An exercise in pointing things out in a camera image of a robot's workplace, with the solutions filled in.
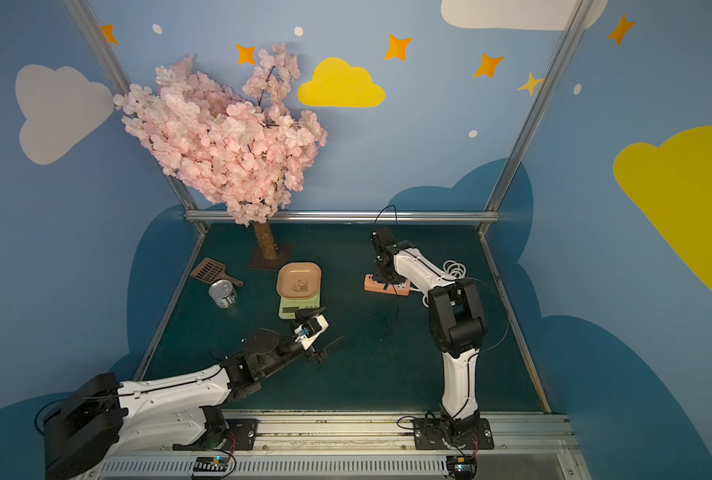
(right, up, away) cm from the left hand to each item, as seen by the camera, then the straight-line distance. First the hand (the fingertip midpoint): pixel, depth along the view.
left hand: (332, 315), depth 75 cm
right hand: (+17, +9, +24) cm, 31 cm away
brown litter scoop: (-48, +10, +33) cm, 59 cm away
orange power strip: (+22, +4, +26) cm, 34 cm away
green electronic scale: (-17, -2, +21) cm, 26 cm away
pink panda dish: (-14, +7, +26) cm, 31 cm away
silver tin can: (-37, +3, +20) cm, 42 cm away
